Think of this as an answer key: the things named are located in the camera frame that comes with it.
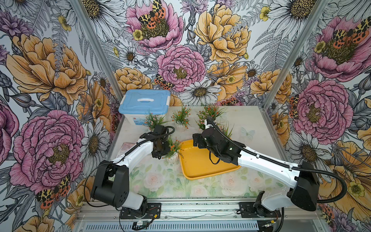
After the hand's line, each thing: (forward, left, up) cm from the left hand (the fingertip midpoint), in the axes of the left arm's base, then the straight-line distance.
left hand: (165, 156), depth 87 cm
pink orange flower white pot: (+14, -36, +8) cm, 40 cm away
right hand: (+3, -20, +14) cm, 24 cm away
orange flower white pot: (+25, -9, +5) cm, 27 cm away
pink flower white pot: (+22, +10, +7) cm, 25 cm away
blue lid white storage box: (+33, +22, +10) cm, 41 cm away
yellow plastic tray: (-2, -19, -7) cm, 20 cm away
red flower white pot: (+27, -28, +9) cm, 40 cm away
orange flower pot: (+3, -6, +2) cm, 7 cm away
